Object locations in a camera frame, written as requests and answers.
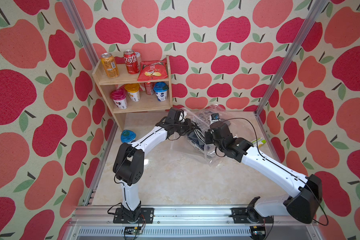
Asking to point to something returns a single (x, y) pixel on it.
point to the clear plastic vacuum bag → (238, 127)
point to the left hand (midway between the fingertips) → (198, 129)
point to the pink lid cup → (119, 97)
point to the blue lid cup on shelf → (161, 89)
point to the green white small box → (260, 142)
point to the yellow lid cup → (133, 89)
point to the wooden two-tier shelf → (146, 102)
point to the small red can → (149, 87)
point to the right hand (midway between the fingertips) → (209, 132)
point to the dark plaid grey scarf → (193, 138)
